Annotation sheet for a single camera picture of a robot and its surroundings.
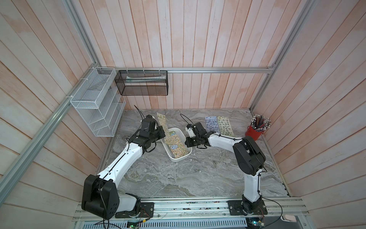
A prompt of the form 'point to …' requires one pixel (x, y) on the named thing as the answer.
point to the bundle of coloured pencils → (260, 123)
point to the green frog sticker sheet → (224, 126)
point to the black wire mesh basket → (142, 82)
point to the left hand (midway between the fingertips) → (164, 132)
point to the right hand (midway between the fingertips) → (185, 142)
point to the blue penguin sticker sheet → (212, 124)
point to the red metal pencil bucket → (253, 133)
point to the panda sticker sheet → (177, 150)
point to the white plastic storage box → (182, 137)
